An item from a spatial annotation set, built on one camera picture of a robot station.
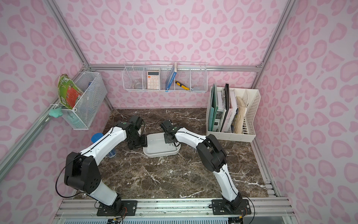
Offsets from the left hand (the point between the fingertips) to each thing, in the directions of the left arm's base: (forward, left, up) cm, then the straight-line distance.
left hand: (143, 143), depth 87 cm
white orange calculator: (+37, -5, +20) cm, 43 cm away
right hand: (+8, -15, -7) cm, 18 cm away
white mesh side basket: (+4, +29, +21) cm, 36 cm away
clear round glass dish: (+35, +6, +17) cm, 39 cm away
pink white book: (+12, -54, +18) cm, 58 cm away
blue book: (+34, -17, +25) cm, 45 cm away
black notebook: (+14, -50, +19) cm, 56 cm away
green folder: (+11, -42, +19) cm, 47 cm away
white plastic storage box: (+4, -6, -12) cm, 14 cm away
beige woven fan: (+16, -62, +8) cm, 64 cm away
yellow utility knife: (+37, -24, +16) cm, 47 cm away
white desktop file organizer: (+31, -74, +9) cm, 81 cm away
